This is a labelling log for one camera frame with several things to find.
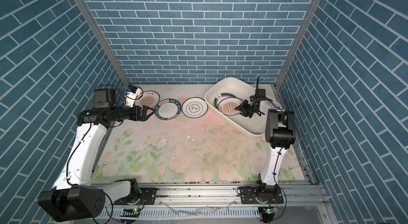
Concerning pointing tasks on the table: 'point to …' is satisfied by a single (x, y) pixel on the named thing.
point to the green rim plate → (168, 109)
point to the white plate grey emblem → (194, 107)
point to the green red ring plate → (223, 96)
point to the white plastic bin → (255, 124)
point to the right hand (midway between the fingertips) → (238, 109)
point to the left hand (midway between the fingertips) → (151, 108)
